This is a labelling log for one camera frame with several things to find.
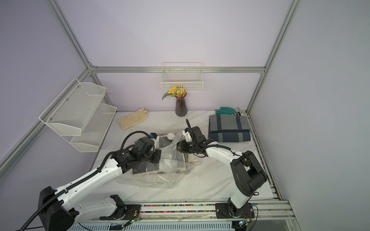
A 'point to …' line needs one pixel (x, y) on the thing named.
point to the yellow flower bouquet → (178, 91)
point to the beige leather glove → (127, 121)
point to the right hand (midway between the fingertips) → (179, 150)
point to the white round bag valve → (171, 136)
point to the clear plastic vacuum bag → (173, 161)
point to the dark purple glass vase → (181, 109)
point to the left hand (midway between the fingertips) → (159, 155)
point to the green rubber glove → (225, 110)
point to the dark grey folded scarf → (146, 167)
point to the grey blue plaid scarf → (226, 128)
